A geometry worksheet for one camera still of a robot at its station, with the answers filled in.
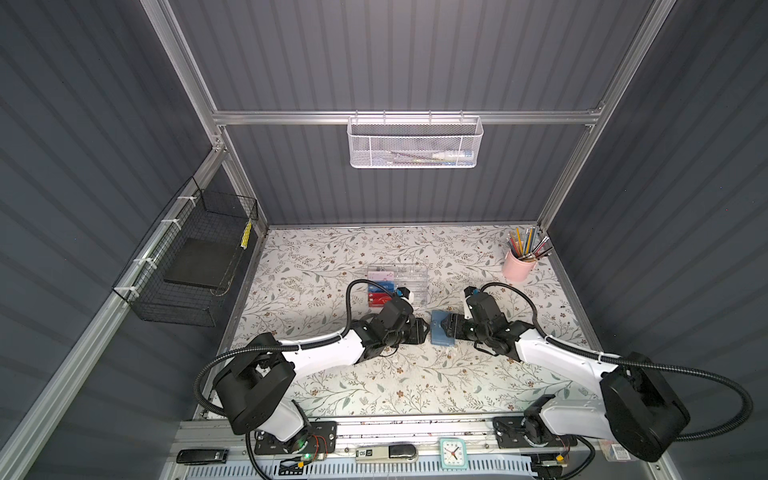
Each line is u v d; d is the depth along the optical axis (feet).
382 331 2.11
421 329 2.49
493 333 2.19
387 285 3.16
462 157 2.96
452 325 2.56
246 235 2.72
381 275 3.16
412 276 3.47
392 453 2.23
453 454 2.28
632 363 1.51
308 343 1.66
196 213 2.62
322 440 2.37
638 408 1.37
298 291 3.34
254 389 1.42
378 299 3.24
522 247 3.30
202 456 2.26
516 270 3.27
